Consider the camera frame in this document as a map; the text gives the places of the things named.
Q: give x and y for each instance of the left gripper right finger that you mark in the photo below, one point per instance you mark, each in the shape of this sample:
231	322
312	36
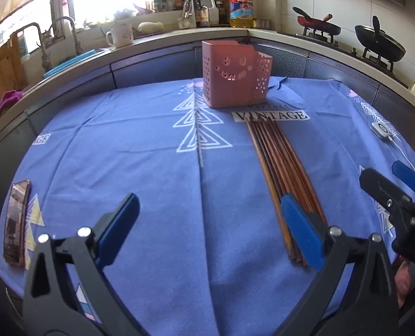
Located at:
353	291

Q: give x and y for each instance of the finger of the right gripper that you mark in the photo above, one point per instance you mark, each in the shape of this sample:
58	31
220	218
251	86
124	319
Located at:
404	173
399	205

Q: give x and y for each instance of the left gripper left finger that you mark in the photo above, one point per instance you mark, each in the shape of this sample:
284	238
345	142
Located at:
66	291

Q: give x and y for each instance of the chrome kitchen faucet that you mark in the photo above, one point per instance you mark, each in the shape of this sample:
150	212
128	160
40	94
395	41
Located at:
45	57

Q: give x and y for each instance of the person's hand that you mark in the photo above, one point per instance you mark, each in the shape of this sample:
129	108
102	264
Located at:
403	281

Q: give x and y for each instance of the smartphone with dark screen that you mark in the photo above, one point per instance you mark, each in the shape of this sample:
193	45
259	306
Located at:
13	250

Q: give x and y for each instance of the black gas stove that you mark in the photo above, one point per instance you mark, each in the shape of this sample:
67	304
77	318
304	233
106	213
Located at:
371	58

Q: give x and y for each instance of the black wok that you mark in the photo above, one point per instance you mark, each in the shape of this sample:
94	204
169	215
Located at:
380	43

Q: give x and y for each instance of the blue printed tablecloth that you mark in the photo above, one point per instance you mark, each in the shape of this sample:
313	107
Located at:
206	255

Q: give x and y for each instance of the red frying pan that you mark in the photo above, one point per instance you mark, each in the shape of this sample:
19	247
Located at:
322	25

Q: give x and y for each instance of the pink plastic utensil holder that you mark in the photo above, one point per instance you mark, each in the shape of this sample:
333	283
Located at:
234	74

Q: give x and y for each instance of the pink cloth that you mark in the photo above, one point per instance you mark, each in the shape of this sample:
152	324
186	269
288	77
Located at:
9	99

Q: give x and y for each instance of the yellow cooking oil bottle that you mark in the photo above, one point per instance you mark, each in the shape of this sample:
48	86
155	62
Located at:
241	13

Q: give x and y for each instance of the blue plastic basin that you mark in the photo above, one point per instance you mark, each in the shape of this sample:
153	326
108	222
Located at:
72	61

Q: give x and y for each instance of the wooden cutting board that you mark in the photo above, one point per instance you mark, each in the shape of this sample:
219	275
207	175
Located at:
11	71

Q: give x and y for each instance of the white plastic jug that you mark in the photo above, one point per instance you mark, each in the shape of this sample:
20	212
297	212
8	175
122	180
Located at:
209	13

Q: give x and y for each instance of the white mug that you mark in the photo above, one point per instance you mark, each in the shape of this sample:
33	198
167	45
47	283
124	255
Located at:
120	35

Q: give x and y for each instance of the white radish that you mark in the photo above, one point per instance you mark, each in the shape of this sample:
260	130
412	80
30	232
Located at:
148	28

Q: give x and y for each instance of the white small device with cable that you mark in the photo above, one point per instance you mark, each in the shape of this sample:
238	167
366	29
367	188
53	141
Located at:
386	135

